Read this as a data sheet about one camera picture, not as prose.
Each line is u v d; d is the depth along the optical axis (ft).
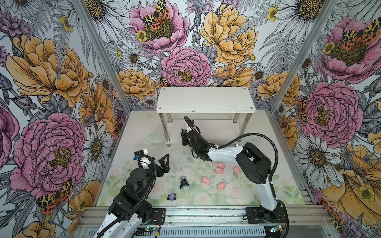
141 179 1.71
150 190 1.81
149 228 2.34
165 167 2.13
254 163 1.75
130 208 1.65
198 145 2.39
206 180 2.77
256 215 2.41
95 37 2.67
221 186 2.72
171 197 2.55
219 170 2.86
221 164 2.94
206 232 2.55
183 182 2.73
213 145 2.19
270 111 4.07
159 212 2.50
